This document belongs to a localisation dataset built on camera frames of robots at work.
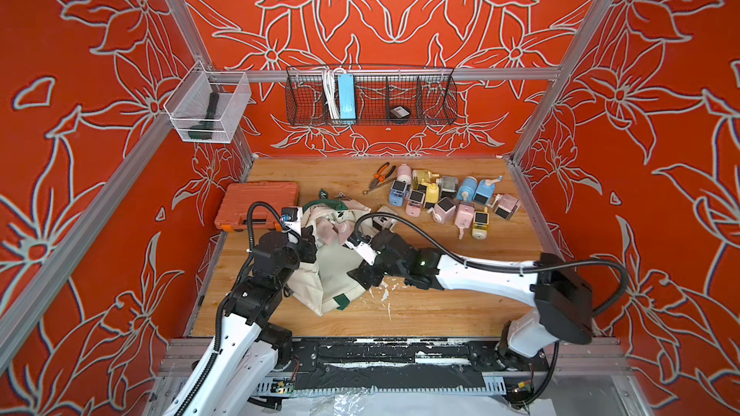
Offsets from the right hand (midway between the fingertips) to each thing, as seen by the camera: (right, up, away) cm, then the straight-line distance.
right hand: (354, 255), depth 78 cm
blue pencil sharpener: (+40, +18, +22) cm, 49 cm away
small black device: (+15, +44, +17) cm, 50 cm away
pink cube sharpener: (+30, +11, +16) cm, 35 cm away
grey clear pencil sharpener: (+33, +19, +25) cm, 46 cm away
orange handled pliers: (+8, +22, +34) cm, 41 cm away
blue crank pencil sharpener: (+46, +17, +23) cm, 54 cm away
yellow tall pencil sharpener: (+27, +16, +22) cm, 39 cm away
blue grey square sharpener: (+15, +17, +22) cm, 32 cm away
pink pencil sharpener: (+17, +24, +26) cm, 39 cm away
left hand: (-12, +9, -3) cm, 15 cm away
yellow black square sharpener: (+41, +7, +14) cm, 44 cm away
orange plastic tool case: (-42, +9, +17) cm, 46 cm away
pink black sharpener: (+52, +12, +19) cm, 56 cm away
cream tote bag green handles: (-9, -10, +6) cm, 15 cm away
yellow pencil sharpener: (+25, +23, +29) cm, 45 cm away
